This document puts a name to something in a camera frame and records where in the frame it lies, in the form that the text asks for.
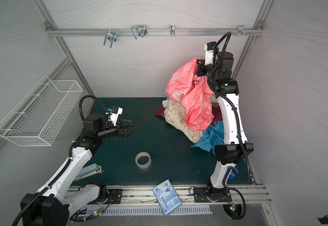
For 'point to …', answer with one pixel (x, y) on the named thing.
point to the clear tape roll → (143, 153)
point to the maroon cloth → (217, 117)
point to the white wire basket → (34, 114)
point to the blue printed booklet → (167, 197)
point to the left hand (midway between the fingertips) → (136, 122)
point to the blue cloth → (211, 136)
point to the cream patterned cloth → (174, 114)
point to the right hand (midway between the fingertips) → (201, 54)
